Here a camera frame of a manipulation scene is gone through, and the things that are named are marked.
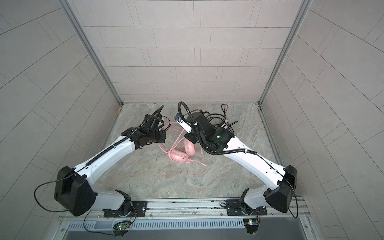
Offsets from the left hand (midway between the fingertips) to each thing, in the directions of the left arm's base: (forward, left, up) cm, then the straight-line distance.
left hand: (168, 133), depth 82 cm
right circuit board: (-40, -42, -14) cm, 59 cm away
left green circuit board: (-42, +16, -10) cm, 46 cm away
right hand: (-3, -12, +12) cm, 17 cm away
